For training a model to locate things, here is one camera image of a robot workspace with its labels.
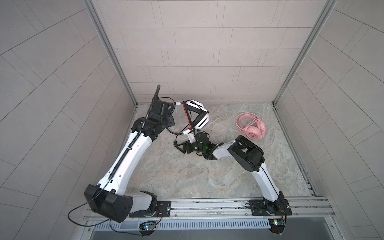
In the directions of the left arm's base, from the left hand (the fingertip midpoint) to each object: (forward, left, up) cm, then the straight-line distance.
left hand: (172, 116), depth 75 cm
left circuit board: (-45, +9, -22) cm, 51 cm away
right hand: (-4, -1, -25) cm, 26 cm away
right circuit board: (-43, -50, -26) cm, 71 cm away
